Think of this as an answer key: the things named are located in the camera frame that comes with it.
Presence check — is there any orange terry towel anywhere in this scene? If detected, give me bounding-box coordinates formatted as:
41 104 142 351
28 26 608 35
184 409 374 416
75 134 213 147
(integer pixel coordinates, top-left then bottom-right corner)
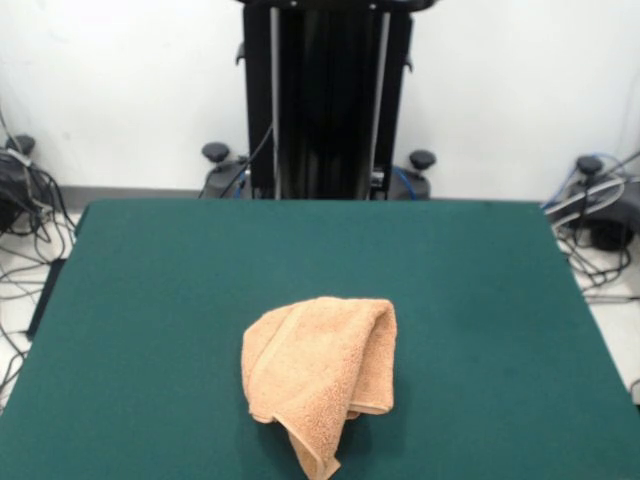
241 296 399 479

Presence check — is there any dark green table cloth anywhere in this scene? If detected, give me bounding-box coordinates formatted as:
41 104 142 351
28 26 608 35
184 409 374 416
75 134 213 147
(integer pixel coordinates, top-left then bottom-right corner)
0 198 640 480

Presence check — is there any black stand base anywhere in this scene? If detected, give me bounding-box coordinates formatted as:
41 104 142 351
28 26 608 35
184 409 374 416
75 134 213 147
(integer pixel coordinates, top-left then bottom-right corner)
0 134 37 234
569 154 640 252

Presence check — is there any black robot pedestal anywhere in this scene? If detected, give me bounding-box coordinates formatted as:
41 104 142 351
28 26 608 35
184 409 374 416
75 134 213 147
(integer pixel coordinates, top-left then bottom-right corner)
233 0 437 201

